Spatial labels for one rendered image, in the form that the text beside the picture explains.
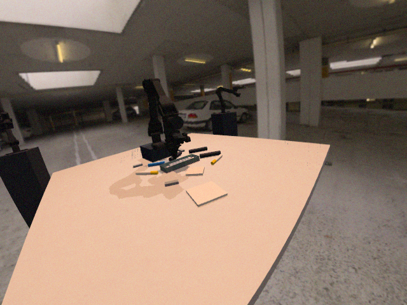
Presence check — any letter keyboard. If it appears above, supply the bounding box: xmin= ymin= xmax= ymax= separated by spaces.
xmin=159 ymin=154 xmax=200 ymax=173

